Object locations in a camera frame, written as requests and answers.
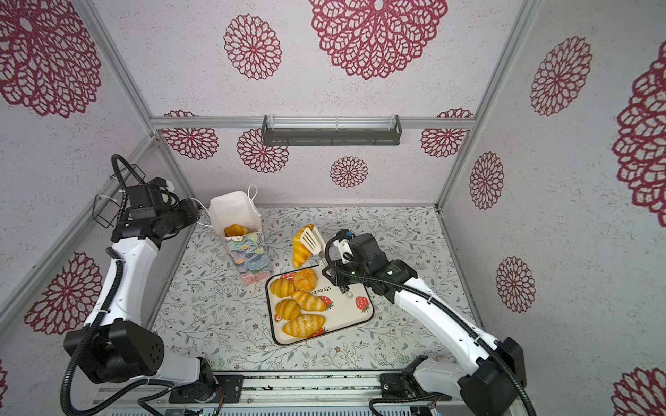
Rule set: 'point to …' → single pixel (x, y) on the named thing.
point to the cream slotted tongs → (314, 243)
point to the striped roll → (309, 302)
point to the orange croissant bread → (305, 280)
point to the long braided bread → (235, 230)
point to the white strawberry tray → (340, 312)
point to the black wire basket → (107, 207)
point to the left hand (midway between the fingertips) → (197, 213)
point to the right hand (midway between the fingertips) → (325, 268)
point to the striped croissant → (300, 254)
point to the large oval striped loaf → (304, 326)
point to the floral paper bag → (248, 253)
